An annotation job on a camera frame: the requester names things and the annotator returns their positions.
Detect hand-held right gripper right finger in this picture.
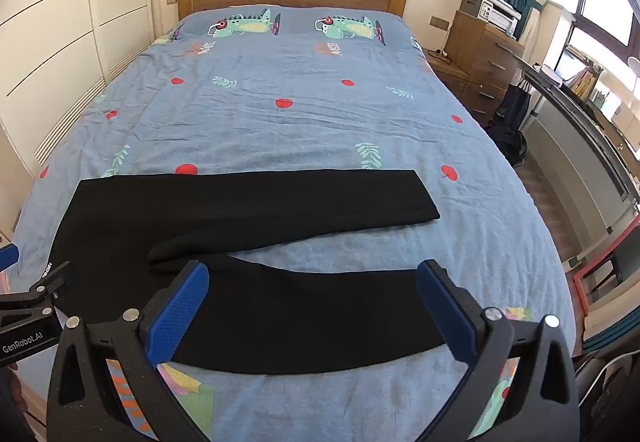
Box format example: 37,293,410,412
415,259,583,442

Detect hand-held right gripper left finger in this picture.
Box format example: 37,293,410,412
47,261,211,442

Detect black pants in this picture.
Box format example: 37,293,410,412
50,168,446,377

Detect red chair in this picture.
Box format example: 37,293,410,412
570,215,640,338

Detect white slatted vent panel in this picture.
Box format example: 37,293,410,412
34,40,151,165

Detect black backpack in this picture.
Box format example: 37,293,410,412
492,122,528,168

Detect bed with blue printed sheet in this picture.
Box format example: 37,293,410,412
10,5,576,442

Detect wooden nightstand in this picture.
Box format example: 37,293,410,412
425,53,471,98

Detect long desk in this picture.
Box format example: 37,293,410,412
520,57,640,223

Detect white wardrobe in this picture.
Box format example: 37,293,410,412
0,0,153,243

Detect wooden dresser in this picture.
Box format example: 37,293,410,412
445,11,526,123

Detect books on desk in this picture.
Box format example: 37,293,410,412
565,65,621,118

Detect white printer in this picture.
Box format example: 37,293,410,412
460,0,522,36

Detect window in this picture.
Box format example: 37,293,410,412
550,0,640,123

